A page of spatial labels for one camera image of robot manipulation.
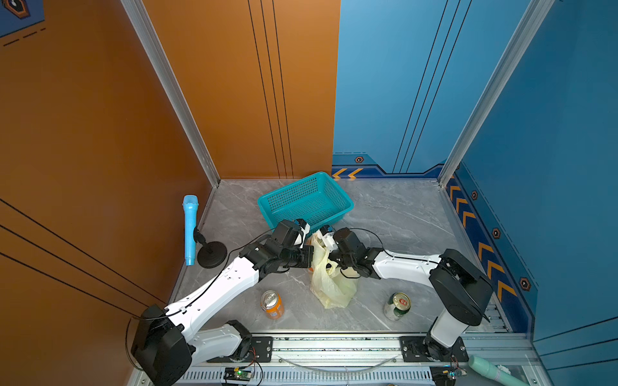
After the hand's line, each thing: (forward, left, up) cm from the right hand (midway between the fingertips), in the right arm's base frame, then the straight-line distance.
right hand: (312, 260), depth 84 cm
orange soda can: (-16, +11, +3) cm, 20 cm away
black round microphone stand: (+5, +39, -6) cm, 40 cm away
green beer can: (-15, -27, +2) cm, 31 cm away
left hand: (-1, -2, +7) cm, 8 cm away
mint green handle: (-31, -50, -5) cm, 59 cm away
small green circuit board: (-32, +22, -9) cm, 40 cm away
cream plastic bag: (-12, -6, +7) cm, 15 cm away
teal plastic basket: (+35, 0, -7) cm, 36 cm away
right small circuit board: (-32, -40, -10) cm, 52 cm away
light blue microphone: (+11, +40, +18) cm, 45 cm away
